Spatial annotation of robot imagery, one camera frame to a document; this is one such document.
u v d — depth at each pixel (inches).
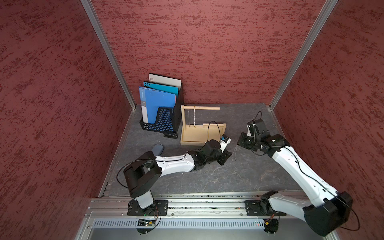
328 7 28.1
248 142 25.9
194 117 37.0
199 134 40.0
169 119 36.0
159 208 29.2
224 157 28.0
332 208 14.6
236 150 31.2
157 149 37.4
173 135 39.4
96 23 29.9
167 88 36.3
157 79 38.5
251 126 23.8
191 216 28.7
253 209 28.9
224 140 27.8
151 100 34.6
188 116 37.3
